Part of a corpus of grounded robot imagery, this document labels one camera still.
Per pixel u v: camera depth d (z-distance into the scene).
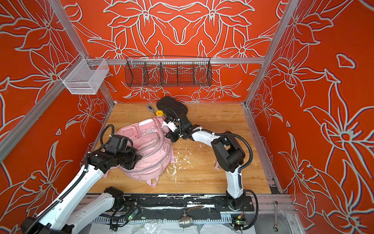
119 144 0.58
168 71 0.98
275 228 0.67
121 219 0.71
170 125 0.81
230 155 0.51
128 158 0.63
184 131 0.73
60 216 0.39
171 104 1.13
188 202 0.74
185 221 0.65
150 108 1.14
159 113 1.10
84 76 0.92
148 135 0.89
